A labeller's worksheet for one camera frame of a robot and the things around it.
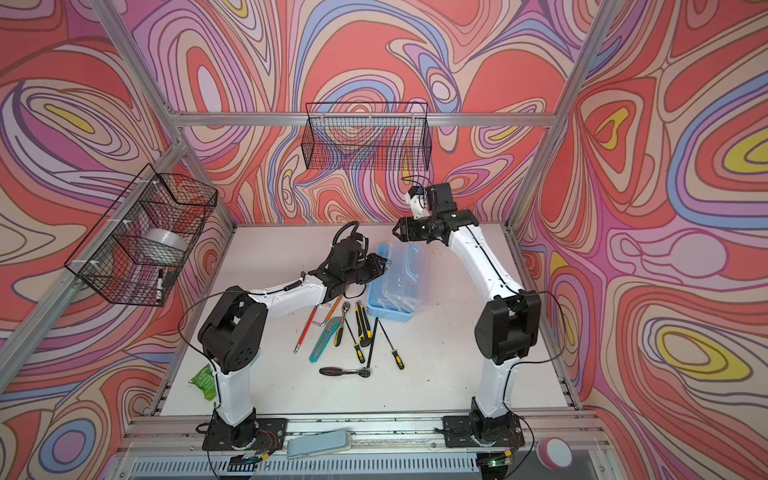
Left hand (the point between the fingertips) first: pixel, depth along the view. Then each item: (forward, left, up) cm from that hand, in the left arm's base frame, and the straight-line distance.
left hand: (396, 261), depth 89 cm
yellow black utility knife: (-16, +11, -15) cm, 25 cm away
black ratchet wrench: (-28, +17, -14) cm, 36 cm away
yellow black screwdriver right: (-22, +1, -15) cm, 26 cm away
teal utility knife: (-15, +21, -15) cm, 30 cm away
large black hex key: (-17, +7, -16) cm, 24 cm away
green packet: (-30, +53, -14) cm, 62 cm away
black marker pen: (-15, +58, +10) cm, 61 cm away
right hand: (+4, -2, +7) cm, 8 cm away
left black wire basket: (-7, +67, +14) cm, 69 cm away
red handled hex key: (-19, +29, -15) cm, 38 cm away
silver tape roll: (-5, +58, +16) cm, 60 cm away
